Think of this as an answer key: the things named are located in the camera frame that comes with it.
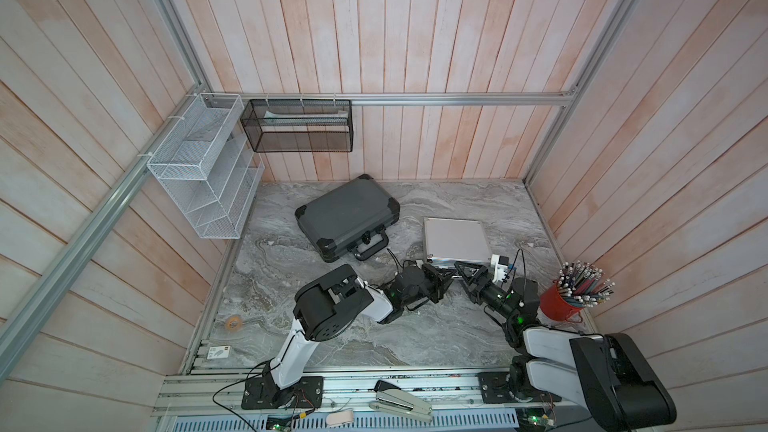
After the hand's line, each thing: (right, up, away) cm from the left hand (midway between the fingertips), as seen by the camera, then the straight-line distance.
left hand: (460, 274), depth 84 cm
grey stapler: (-20, -28, -13) cm, 36 cm away
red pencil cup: (+25, -8, -4) cm, 27 cm away
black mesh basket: (-51, +48, +18) cm, 73 cm away
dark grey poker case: (-33, +15, +15) cm, 39 cm away
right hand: (-1, +1, 0) cm, 2 cm away
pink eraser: (-33, -31, -16) cm, 48 cm away
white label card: (-67, -20, -6) cm, 70 cm away
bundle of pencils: (+30, -1, -6) cm, 30 cm away
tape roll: (-65, -14, 0) cm, 67 cm away
